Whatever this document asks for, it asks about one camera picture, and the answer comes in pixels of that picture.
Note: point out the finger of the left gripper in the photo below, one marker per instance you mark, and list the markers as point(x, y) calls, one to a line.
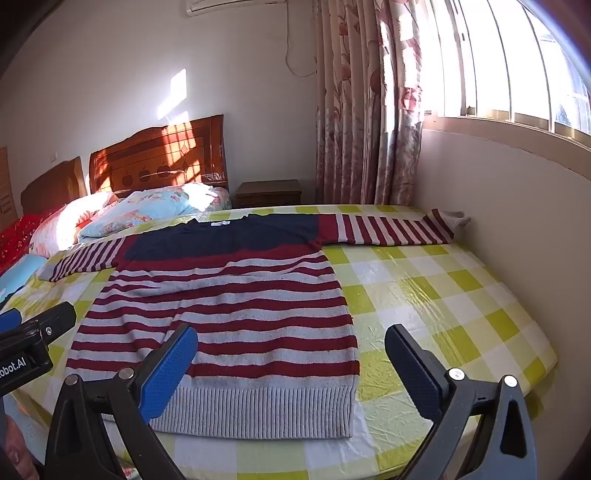
point(10, 320)
point(55, 321)

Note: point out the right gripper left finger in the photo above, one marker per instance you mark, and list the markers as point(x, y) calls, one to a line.
point(78, 444)

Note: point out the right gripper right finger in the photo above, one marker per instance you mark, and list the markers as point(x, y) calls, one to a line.
point(503, 445)

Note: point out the red grey striped sweater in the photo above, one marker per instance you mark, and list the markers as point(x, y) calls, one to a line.
point(277, 355)

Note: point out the light blue cloud pillow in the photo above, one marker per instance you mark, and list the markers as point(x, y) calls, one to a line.
point(17, 275)

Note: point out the red patterned bedding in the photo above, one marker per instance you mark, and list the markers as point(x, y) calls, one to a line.
point(15, 239)

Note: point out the pink floral pillow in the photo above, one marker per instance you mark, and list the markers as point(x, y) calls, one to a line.
point(60, 230)

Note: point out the light wooden wardrobe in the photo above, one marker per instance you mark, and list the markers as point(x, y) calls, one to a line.
point(8, 213)

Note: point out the plain wooden headboard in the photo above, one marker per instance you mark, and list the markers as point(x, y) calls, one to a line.
point(55, 188)

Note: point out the blue floral folded quilt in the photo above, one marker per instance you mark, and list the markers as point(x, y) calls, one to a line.
point(155, 204)

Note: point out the carved wooden headboard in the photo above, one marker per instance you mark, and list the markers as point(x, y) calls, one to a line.
point(155, 157)

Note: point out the dark wooden nightstand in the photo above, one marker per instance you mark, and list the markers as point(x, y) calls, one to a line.
point(268, 194)

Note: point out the pink floral curtain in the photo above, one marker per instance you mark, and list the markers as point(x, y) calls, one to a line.
point(369, 114)

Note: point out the white air conditioner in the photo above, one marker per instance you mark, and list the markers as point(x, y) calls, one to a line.
point(201, 7)

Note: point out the window with frame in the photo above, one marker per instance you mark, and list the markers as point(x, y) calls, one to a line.
point(497, 60)

